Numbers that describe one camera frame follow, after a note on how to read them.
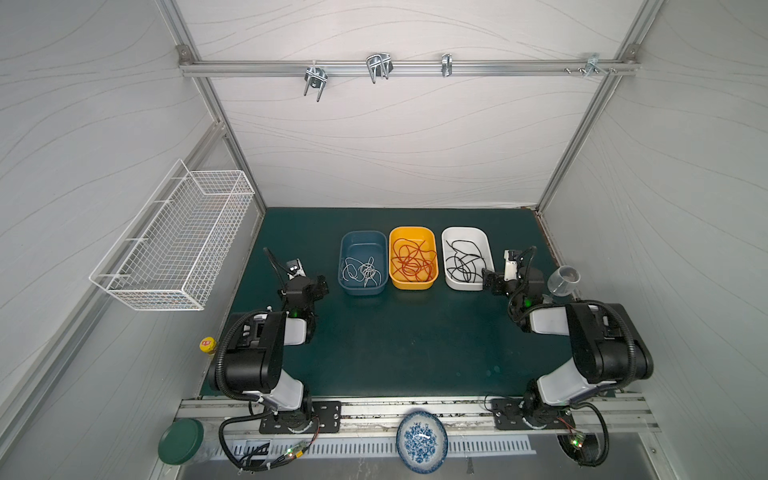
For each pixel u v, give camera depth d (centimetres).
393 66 77
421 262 103
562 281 83
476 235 107
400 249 107
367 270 99
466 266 102
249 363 44
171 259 68
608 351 46
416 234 107
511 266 84
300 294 72
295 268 80
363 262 102
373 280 96
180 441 61
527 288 73
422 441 70
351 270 101
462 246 108
